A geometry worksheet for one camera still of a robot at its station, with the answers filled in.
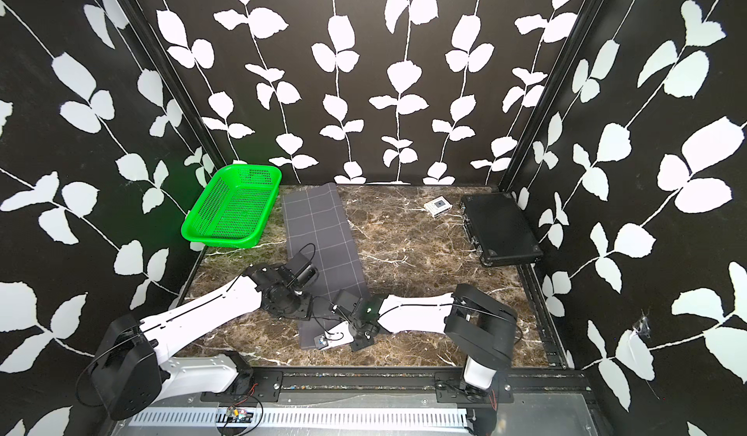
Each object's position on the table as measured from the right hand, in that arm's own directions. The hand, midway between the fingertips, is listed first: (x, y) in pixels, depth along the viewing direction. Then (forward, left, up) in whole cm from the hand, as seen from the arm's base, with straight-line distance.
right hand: (345, 328), depth 83 cm
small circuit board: (-21, +25, -2) cm, 32 cm away
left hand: (+4, +11, +5) cm, 13 cm away
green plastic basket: (+49, +51, -3) cm, 70 cm away
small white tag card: (+48, -33, -1) cm, 58 cm away
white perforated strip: (-21, +8, -1) cm, 23 cm away
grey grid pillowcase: (+42, +16, -1) cm, 45 cm away
